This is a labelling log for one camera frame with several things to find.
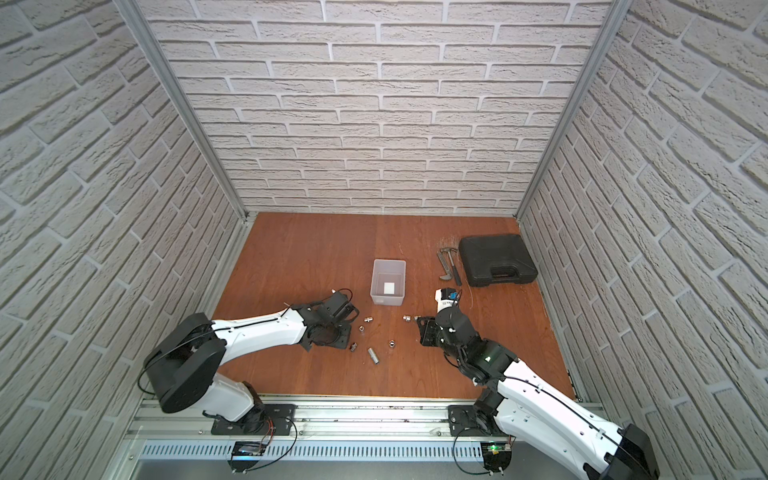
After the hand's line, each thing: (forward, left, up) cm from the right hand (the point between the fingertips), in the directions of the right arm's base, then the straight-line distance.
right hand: (422, 320), depth 79 cm
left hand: (+2, +22, -11) cm, 24 cm away
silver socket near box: (+6, +16, -10) cm, 20 cm away
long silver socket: (-5, +14, -11) cm, 19 cm away
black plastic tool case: (+23, -29, -6) cm, 37 cm away
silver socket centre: (+3, +18, -9) cm, 20 cm away
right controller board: (-30, -15, -13) cm, 36 cm away
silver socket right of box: (+6, +3, -11) cm, 13 cm away
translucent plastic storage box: (+21, +9, -12) cm, 26 cm away
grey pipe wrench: (+29, -12, -12) cm, 33 cm away
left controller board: (-26, +45, -12) cm, 54 cm away
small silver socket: (-2, +9, -10) cm, 13 cm away
